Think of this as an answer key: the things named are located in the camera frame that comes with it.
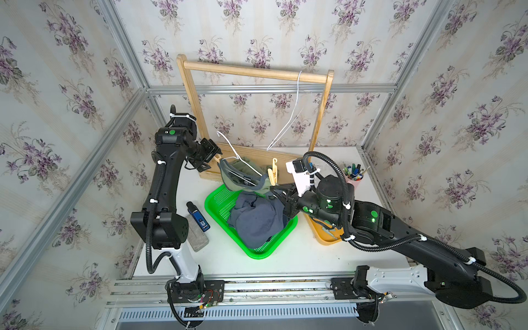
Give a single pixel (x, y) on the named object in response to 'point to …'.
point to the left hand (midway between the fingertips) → (218, 156)
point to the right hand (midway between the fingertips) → (275, 188)
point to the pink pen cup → (356, 183)
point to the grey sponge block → (196, 236)
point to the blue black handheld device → (202, 221)
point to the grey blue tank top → (258, 217)
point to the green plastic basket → (218, 204)
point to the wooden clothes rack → (253, 152)
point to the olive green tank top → (240, 174)
